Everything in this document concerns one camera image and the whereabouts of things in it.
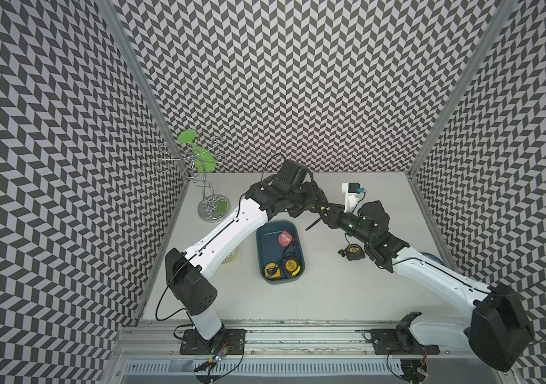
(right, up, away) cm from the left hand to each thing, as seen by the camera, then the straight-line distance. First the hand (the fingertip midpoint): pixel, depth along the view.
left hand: (319, 202), depth 74 cm
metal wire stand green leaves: (-42, +16, +11) cm, 46 cm away
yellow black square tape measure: (-15, -25, +11) cm, 31 cm away
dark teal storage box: (-12, -20, +18) cm, 29 cm away
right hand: (0, -2, +2) cm, 3 cm away
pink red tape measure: (-11, -15, +20) cm, 27 cm away
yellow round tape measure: (-8, -24, +11) cm, 27 cm away
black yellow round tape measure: (+1, -2, -1) cm, 2 cm away
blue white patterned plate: (+43, -21, +13) cm, 50 cm away
